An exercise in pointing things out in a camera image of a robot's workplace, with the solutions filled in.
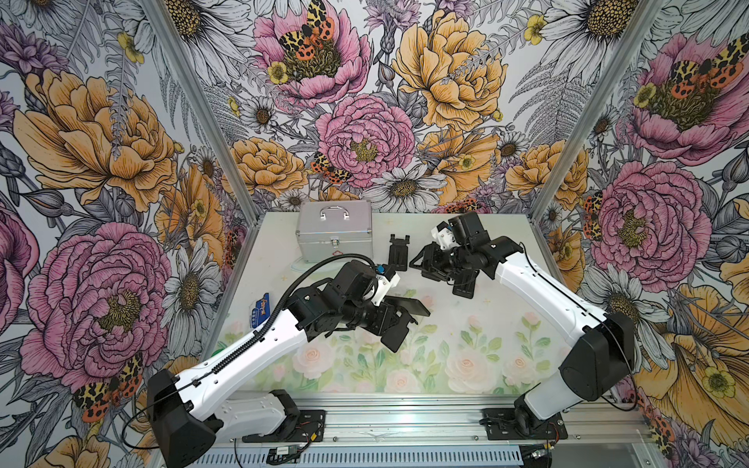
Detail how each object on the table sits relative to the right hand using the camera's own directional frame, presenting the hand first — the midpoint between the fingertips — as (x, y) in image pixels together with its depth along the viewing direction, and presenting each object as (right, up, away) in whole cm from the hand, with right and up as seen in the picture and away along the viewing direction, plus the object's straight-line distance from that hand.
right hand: (416, 272), depth 79 cm
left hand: (-7, -12, -9) cm, 17 cm away
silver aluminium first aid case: (-27, +13, +23) cm, 38 cm away
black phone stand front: (-4, +4, +22) cm, 23 cm away
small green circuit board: (-32, -43, -8) cm, 54 cm away
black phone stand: (+3, +3, -9) cm, 10 cm away
